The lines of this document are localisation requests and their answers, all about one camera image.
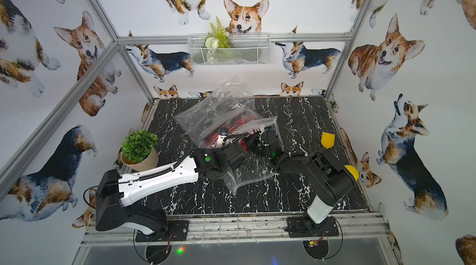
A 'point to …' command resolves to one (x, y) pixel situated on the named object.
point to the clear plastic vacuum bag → (227, 114)
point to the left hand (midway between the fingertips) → (230, 149)
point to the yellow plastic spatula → (328, 140)
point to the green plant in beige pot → (139, 150)
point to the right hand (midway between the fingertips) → (239, 138)
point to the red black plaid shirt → (242, 123)
